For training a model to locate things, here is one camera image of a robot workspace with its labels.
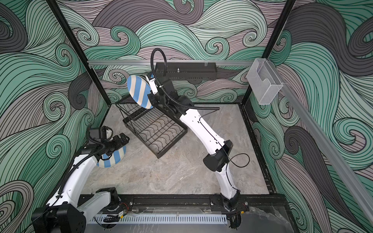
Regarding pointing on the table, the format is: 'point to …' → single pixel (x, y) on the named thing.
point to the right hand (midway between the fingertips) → (149, 91)
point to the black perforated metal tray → (187, 71)
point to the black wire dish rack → (156, 128)
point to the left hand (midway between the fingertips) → (123, 140)
